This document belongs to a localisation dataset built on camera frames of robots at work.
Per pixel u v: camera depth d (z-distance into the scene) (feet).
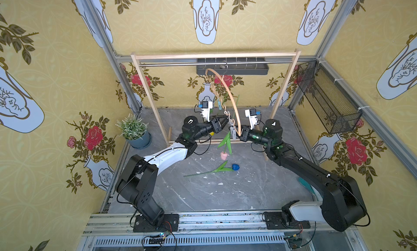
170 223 2.39
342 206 1.36
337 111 2.71
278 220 2.41
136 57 1.84
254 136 2.23
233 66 3.00
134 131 2.89
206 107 2.28
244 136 2.24
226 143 2.50
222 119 2.50
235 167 2.95
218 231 2.35
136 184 1.46
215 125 2.22
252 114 2.28
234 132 2.21
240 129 2.02
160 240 2.34
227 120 2.26
